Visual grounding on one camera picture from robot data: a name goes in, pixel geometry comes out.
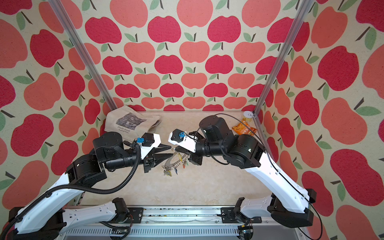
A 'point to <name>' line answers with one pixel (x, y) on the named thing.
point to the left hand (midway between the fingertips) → (172, 152)
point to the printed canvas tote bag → (131, 125)
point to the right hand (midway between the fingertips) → (182, 144)
